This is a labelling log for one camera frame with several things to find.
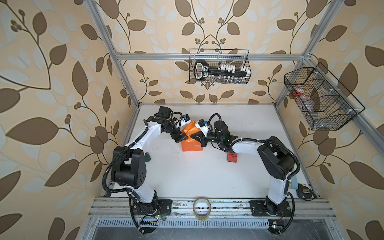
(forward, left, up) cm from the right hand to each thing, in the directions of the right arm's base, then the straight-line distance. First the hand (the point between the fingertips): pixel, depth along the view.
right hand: (192, 136), depth 86 cm
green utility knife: (-5, +29, -15) cm, 33 cm away
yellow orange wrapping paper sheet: (-2, +1, -5) cm, 6 cm away
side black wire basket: (+5, -67, +20) cm, 70 cm away
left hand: (+5, +5, +1) cm, 7 cm away
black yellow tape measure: (-29, -58, -11) cm, 66 cm away
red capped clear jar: (+14, -60, +20) cm, 65 cm away
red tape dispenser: (-10, -23, -9) cm, 27 cm away
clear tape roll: (-38, -3, -11) cm, 40 cm away
